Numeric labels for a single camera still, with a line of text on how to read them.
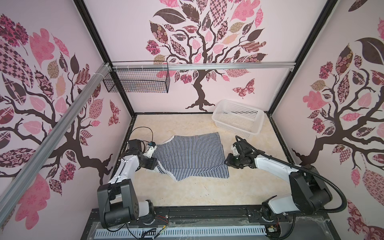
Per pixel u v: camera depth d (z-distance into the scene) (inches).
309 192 16.9
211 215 29.6
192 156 40.7
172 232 27.4
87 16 27.6
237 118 46.3
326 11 27.8
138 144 27.8
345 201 15.0
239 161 29.3
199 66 36.3
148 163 30.5
